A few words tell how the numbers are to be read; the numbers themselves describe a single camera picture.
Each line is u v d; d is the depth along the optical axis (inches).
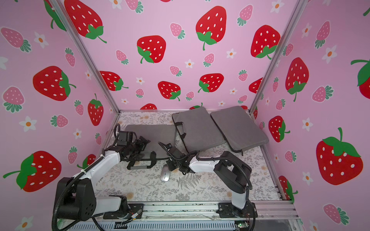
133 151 29.1
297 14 27.7
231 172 18.8
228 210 29.0
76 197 16.4
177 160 26.9
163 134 40.2
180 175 33.9
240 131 41.1
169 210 30.0
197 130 40.5
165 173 33.7
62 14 27.6
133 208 29.6
